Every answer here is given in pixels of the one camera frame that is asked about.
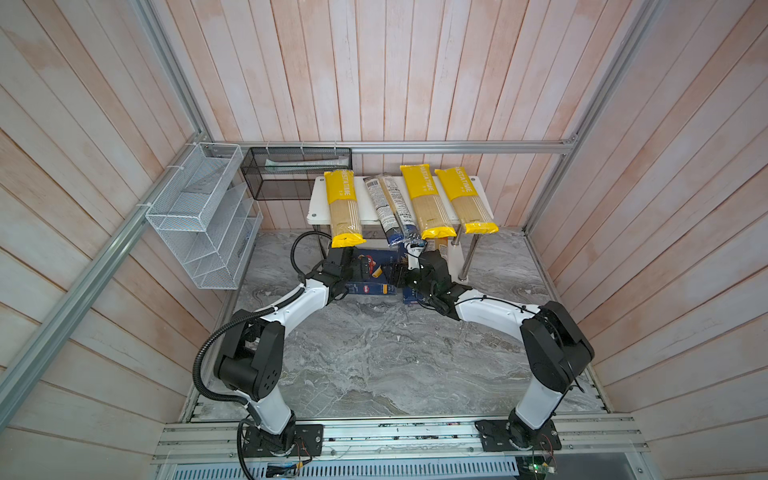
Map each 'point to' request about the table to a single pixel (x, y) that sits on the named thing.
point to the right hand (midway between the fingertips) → (387, 265)
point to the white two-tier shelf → (318, 214)
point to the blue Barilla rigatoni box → (368, 276)
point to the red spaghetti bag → (441, 244)
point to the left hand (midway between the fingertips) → (354, 267)
